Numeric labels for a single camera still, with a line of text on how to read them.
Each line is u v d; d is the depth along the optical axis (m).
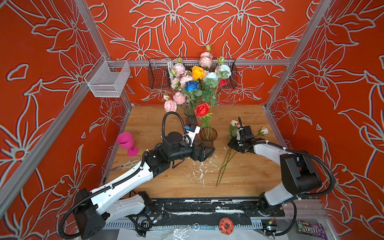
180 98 0.80
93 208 0.39
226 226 0.68
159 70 0.95
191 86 0.66
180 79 0.72
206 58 0.78
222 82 0.74
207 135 0.81
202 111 0.68
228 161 0.89
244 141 0.73
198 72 0.71
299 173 0.45
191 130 0.59
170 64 0.87
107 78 0.93
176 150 0.54
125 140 0.87
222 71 0.69
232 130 1.01
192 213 0.73
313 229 0.67
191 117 0.88
